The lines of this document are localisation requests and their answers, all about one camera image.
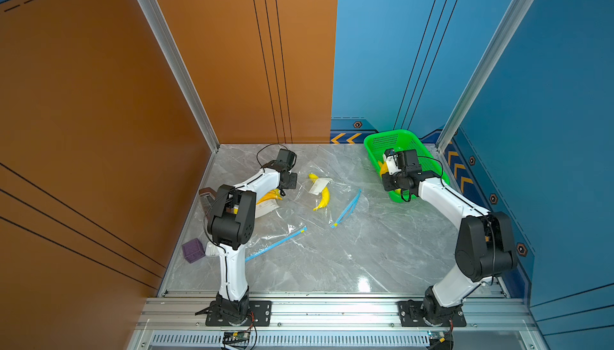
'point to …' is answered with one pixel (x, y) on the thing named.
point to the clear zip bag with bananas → (325, 203)
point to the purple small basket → (193, 250)
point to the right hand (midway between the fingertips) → (386, 177)
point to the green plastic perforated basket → (378, 142)
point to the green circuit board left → (241, 335)
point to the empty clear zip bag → (277, 244)
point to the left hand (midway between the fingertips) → (288, 178)
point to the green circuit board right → (436, 335)
